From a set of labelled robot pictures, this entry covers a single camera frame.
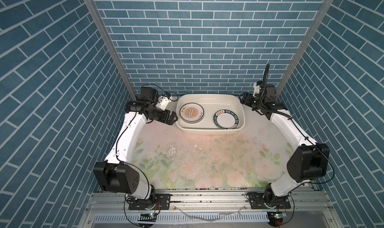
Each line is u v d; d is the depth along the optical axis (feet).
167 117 2.23
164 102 2.31
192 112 3.55
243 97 2.60
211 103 3.68
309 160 1.46
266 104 2.10
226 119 3.47
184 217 2.32
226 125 3.36
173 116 2.28
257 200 2.42
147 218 2.37
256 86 2.57
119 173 1.29
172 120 2.28
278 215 2.34
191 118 3.45
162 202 2.42
